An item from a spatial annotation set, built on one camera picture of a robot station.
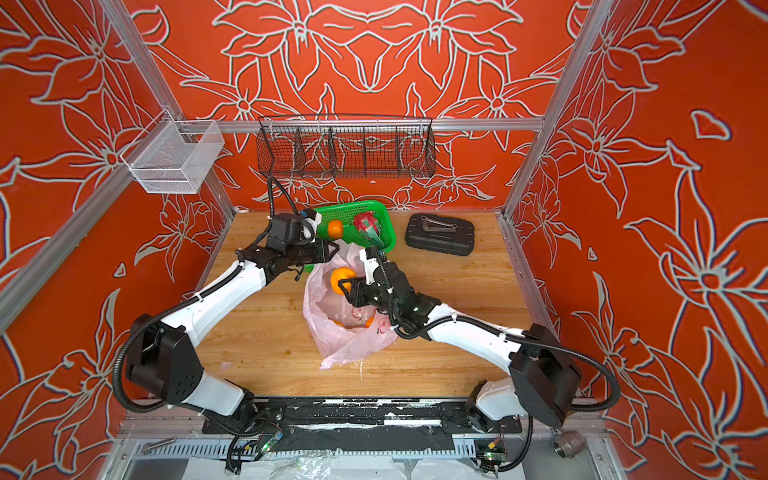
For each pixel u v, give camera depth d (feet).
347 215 3.72
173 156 2.98
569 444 2.18
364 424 2.39
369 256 2.27
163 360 1.38
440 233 3.41
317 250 2.39
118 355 2.37
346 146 3.20
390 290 1.86
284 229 2.09
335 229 3.55
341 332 2.51
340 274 2.46
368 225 3.49
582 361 1.25
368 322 2.92
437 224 3.51
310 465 2.21
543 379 1.35
